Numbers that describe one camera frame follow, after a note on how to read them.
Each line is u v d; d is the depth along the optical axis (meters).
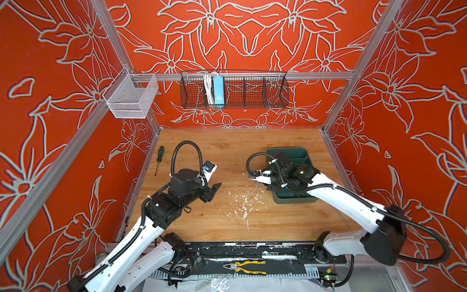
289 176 0.57
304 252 0.73
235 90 0.97
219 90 0.90
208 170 0.59
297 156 1.03
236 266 0.70
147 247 0.46
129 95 0.93
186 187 0.51
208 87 0.89
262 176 0.66
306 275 0.70
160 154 1.04
